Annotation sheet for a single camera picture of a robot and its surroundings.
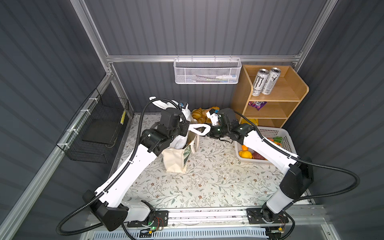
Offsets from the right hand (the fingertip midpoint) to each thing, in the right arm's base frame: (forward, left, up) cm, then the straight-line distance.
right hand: (200, 133), depth 77 cm
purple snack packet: (+28, -39, -6) cm, 49 cm away
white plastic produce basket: (+10, -54, -18) cm, 58 cm away
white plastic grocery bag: (-9, +10, +6) cm, 14 cm away
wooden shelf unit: (+23, -40, +6) cm, 47 cm away
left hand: (+1, +8, +11) cm, 13 cm away
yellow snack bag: (+28, -41, -22) cm, 55 cm away
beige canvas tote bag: (-9, +14, -13) cm, 21 cm away
